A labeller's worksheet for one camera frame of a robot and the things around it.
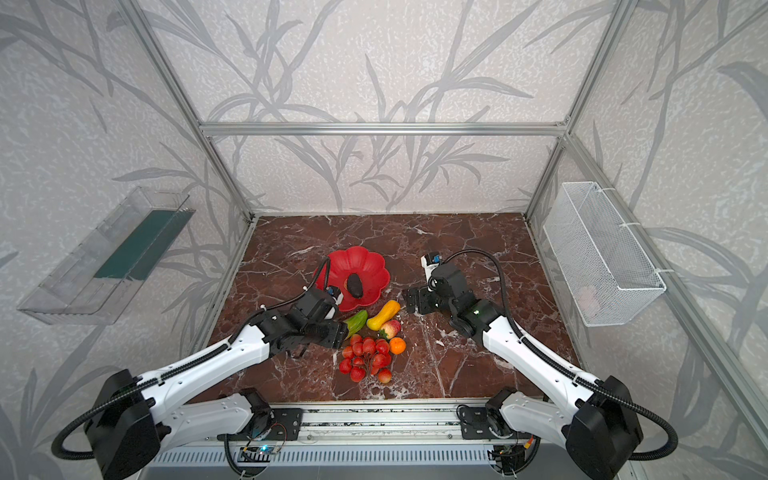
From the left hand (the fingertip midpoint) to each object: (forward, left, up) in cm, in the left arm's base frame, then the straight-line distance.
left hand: (343, 322), depth 82 cm
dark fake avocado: (+15, -1, -6) cm, 17 cm away
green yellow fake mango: (+2, -3, -6) cm, 7 cm away
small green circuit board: (-29, +15, -8) cm, 34 cm away
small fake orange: (-5, -15, -5) cm, 17 cm away
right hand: (+9, -21, +9) cm, 24 cm away
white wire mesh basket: (0, -59, +27) cm, 65 cm away
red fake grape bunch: (-8, -6, -4) cm, 11 cm away
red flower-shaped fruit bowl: (+26, +7, -12) cm, 30 cm away
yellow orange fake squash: (+7, -12, -6) cm, 15 cm away
